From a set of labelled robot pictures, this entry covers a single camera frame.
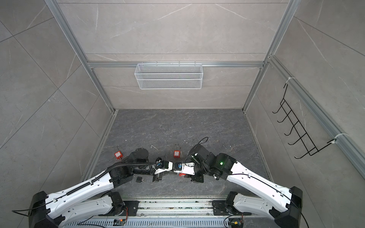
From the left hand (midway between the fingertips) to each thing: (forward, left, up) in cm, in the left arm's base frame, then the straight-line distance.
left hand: (175, 167), depth 66 cm
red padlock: (+18, 0, -20) cm, 27 cm away
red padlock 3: (-3, -2, -2) cm, 4 cm away
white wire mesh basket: (+64, +5, +8) cm, 65 cm away
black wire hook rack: (+12, -60, +11) cm, 62 cm away
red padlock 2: (+18, +39, -21) cm, 48 cm away
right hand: (0, -5, -5) cm, 7 cm away
